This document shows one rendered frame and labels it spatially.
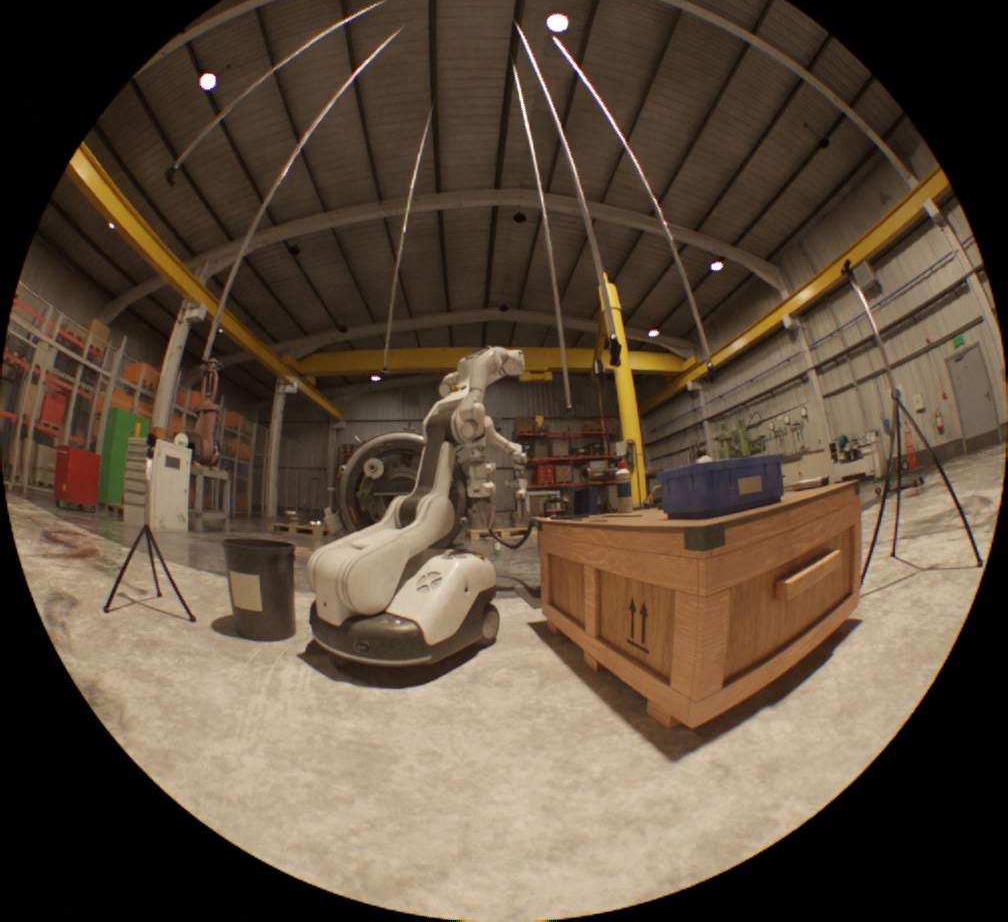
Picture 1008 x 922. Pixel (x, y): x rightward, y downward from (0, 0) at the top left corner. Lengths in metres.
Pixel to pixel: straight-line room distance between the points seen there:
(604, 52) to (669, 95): 1.73
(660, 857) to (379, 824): 0.41
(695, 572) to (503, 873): 0.58
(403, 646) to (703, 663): 0.73
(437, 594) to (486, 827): 0.69
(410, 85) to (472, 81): 1.27
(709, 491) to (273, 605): 1.39
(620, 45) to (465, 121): 3.84
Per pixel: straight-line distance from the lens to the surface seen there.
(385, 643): 1.02
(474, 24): 8.06
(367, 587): 1.05
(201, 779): 0.82
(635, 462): 5.03
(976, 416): 10.27
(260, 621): 1.43
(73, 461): 6.17
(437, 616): 1.05
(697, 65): 8.97
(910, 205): 10.89
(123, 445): 8.54
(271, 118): 9.02
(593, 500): 1.40
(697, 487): 0.79
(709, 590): 0.67
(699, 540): 0.65
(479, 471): 1.25
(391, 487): 1.93
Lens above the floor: 0.53
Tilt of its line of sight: 15 degrees up
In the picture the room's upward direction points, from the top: 2 degrees counter-clockwise
